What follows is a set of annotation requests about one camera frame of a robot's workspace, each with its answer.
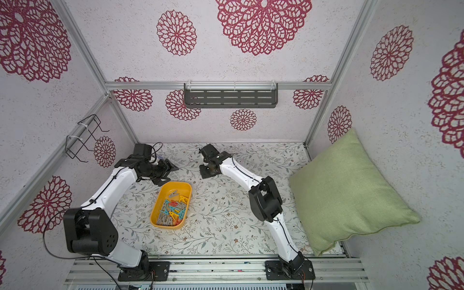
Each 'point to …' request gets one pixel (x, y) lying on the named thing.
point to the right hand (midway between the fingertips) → (203, 170)
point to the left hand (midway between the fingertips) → (175, 172)
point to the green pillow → (344, 192)
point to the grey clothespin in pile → (174, 194)
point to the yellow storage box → (184, 190)
